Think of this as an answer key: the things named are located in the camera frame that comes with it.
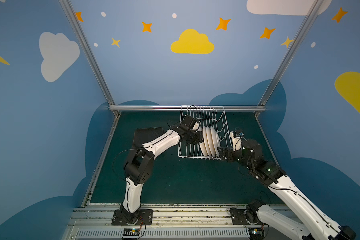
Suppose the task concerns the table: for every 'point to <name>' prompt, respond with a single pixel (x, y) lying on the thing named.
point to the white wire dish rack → (217, 120)
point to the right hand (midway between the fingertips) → (227, 144)
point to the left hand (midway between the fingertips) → (203, 138)
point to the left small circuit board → (131, 232)
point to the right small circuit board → (256, 233)
